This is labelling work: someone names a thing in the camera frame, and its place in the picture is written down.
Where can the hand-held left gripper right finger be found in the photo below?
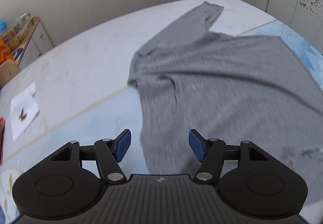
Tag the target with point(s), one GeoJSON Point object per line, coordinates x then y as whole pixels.
{"type": "Point", "coordinates": [196, 145]}

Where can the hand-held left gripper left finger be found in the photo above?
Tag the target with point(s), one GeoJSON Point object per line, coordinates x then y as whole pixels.
{"type": "Point", "coordinates": [123, 145]}

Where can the grey long-sleeve shirt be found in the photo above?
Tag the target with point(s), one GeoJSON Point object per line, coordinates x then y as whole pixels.
{"type": "Point", "coordinates": [214, 82]}

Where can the white paper napkin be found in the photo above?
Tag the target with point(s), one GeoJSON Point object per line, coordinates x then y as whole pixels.
{"type": "Point", "coordinates": [24, 110]}

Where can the orange fruits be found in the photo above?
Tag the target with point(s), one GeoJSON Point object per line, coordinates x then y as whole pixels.
{"type": "Point", "coordinates": [5, 52]}

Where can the clear snack container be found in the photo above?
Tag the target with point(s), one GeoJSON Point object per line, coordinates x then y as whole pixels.
{"type": "Point", "coordinates": [21, 30]}

